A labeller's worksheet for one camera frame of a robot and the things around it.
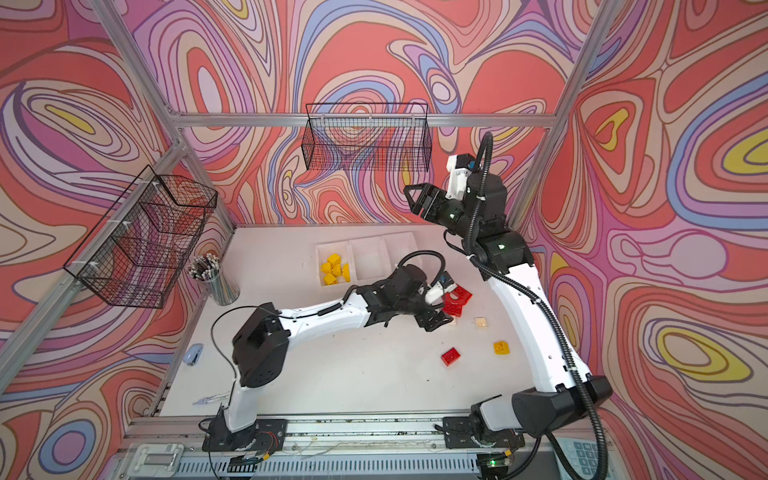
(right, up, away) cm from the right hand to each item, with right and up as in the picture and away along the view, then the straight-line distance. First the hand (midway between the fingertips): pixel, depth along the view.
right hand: (414, 200), depth 65 cm
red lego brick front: (+13, -42, +21) cm, 49 cm away
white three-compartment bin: (-15, -15, +40) cm, 45 cm away
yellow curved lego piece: (-20, -18, +36) cm, 45 cm away
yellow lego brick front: (+28, -40, +21) cm, 53 cm away
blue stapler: (-62, -41, +19) cm, 77 cm away
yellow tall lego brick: (-25, -14, +41) cm, 50 cm away
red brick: (+16, -30, +31) cm, 46 cm away
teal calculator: (+40, -60, +4) cm, 72 cm away
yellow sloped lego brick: (-26, -21, +36) cm, 49 cm away
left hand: (+11, -26, +14) cm, 32 cm away
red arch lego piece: (+16, -28, +32) cm, 46 cm away
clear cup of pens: (-59, -16, +21) cm, 65 cm away
